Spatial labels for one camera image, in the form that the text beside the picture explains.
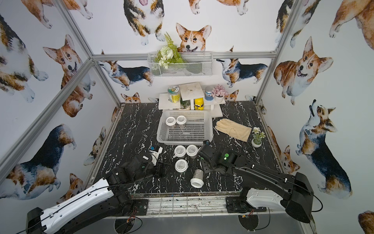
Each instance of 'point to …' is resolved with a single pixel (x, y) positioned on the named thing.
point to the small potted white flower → (256, 142)
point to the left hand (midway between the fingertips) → (168, 161)
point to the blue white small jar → (208, 94)
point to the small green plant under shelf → (185, 104)
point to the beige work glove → (236, 130)
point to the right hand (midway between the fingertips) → (208, 160)
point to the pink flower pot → (218, 92)
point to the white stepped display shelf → (192, 98)
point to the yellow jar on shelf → (198, 104)
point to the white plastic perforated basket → (185, 127)
